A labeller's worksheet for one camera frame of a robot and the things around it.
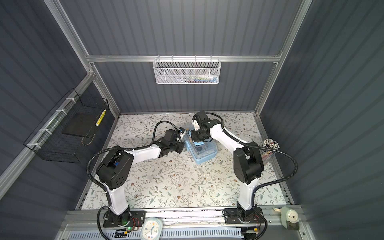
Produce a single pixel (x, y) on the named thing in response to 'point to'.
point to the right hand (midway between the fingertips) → (195, 138)
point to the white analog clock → (152, 228)
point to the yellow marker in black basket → (101, 118)
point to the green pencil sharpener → (290, 217)
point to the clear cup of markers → (270, 143)
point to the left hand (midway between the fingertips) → (183, 143)
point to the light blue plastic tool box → (200, 151)
